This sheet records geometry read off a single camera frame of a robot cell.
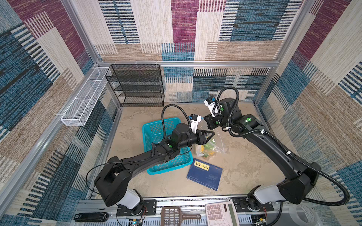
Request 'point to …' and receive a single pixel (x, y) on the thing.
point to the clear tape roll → (303, 214)
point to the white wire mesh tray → (79, 110)
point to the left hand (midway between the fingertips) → (213, 132)
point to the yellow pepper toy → (202, 148)
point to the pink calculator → (221, 214)
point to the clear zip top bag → (214, 146)
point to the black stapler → (91, 217)
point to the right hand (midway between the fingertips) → (205, 120)
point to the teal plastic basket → (153, 133)
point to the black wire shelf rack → (137, 85)
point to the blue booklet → (205, 173)
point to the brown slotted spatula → (172, 216)
